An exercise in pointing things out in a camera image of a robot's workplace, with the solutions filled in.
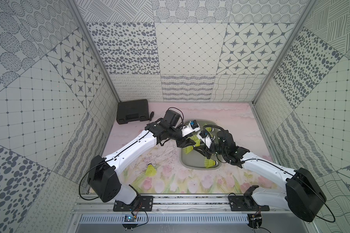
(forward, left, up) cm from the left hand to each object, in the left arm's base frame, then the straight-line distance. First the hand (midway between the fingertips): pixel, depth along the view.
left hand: (197, 140), depth 73 cm
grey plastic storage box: (-2, +1, -22) cm, 23 cm away
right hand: (+1, -1, -10) cm, 10 cm away
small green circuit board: (-31, +33, -24) cm, 52 cm away
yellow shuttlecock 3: (-4, -9, -19) cm, 21 cm away
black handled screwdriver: (+33, +32, -20) cm, 51 cm away
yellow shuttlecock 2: (0, +1, 0) cm, 1 cm away
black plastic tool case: (+40, +51, -23) cm, 69 cm away
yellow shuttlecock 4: (-8, +26, -23) cm, 36 cm away
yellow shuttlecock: (+4, +4, -18) cm, 19 cm away
